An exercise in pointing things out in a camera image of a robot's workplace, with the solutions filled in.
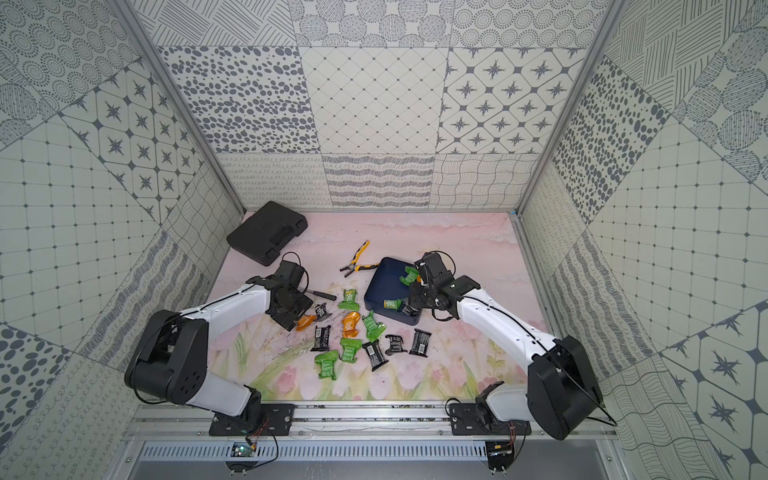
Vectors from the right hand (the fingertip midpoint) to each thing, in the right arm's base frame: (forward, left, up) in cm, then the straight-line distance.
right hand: (418, 298), depth 85 cm
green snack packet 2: (+4, +22, -9) cm, 24 cm away
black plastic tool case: (+26, +55, -3) cm, 61 cm away
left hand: (+1, +34, -7) cm, 35 cm away
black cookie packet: (-13, +12, -9) cm, 20 cm away
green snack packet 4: (-15, +26, -10) cm, 31 cm away
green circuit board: (-36, +44, -12) cm, 57 cm away
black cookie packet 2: (-9, +28, -8) cm, 31 cm away
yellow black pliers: (+18, +22, -9) cm, 30 cm away
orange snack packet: (-4, +21, -9) cm, 23 cm away
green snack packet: (-11, +20, -9) cm, 24 cm away
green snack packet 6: (+2, +8, -8) cm, 12 cm away
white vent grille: (-36, +25, -11) cm, 45 cm away
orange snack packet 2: (-4, +35, -9) cm, 36 cm away
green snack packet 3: (-6, +13, -9) cm, 17 cm away
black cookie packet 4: (0, +2, -9) cm, 9 cm away
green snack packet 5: (+12, +2, -8) cm, 15 cm away
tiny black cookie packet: (0, +30, -9) cm, 32 cm away
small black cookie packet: (-10, +6, -9) cm, 15 cm away
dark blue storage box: (+12, +10, -13) cm, 21 cm away
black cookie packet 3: (-10, -1, -10) cm, 14 cm away
